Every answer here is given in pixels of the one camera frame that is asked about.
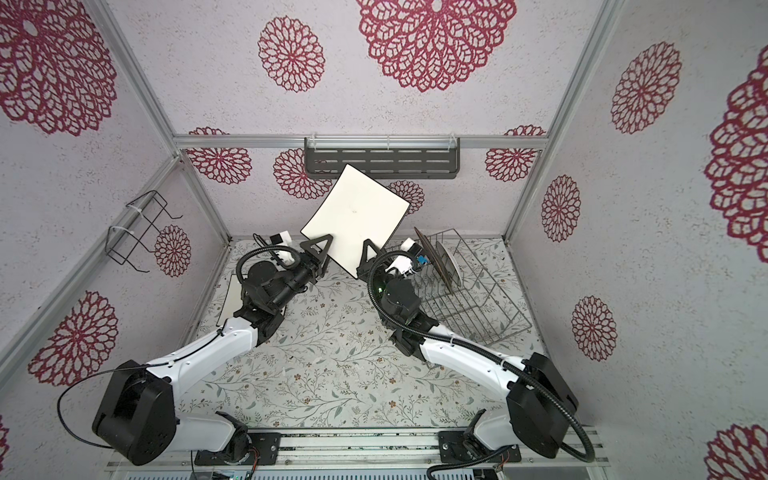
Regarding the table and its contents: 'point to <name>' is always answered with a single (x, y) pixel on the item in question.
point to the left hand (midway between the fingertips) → (334, 245)
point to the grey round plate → (449, 261)
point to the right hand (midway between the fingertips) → (365, 237)
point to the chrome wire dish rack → (480, 308)
